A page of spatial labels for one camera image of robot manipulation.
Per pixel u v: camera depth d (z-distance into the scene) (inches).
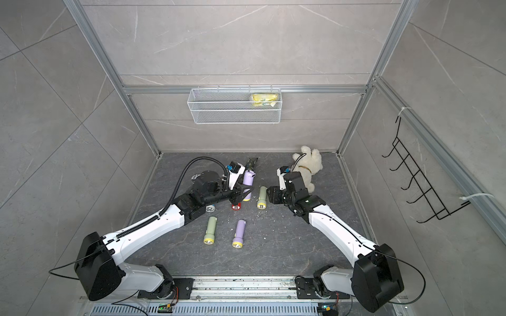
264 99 33.0
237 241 32.2
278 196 28.5
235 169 24.8
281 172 29.3
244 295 28.7
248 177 27.2
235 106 39.6
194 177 40.8
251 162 43.7
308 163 41.2
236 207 36.9
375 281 15.7
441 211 22.7
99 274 15.7
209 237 32.9
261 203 37.4
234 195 25.6
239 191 26.0
